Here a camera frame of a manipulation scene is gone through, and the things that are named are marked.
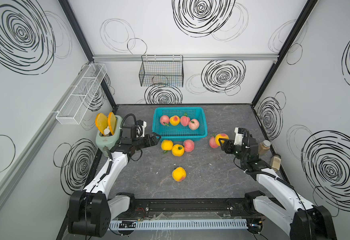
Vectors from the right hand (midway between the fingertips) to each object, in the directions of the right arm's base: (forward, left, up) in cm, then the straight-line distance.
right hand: (224, 140), depth 83 cm
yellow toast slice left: (+5, +68, +9) cm, 69 cm away
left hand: (0, +39, +2) cm, 39 cm away
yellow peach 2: (+3, +1, +1) cm, 3 cm away
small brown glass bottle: (0, -25, -6) cm, 26 cm away
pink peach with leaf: (+20, +22, -7) cm, 30 cm away
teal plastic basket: (+14, +25, -13) cm, 31 cm away
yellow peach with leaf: (-2, +26, -8) cm, 28 cm away
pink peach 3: (+4, +5, -9) cm, 11 cm away
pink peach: (+20, +36, -7) cm, 42 cm away
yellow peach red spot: (+20, +29, -7) cm, 36 cm away
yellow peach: (+1, +33, -9) cm, 34 cm away
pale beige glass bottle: (-7, -32, -12) cm, 34 cm away
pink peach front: (+18, +16, -9) cm, 25 cm away
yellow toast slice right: (+6, +63, +8) cm, 64 cm away
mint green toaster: (-4, +66, +2) cm, 66 cm away
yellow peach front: (-17, +25, -8) cm, 31 cm away
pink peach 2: (+1, +19, -9) cm, 21 cm away
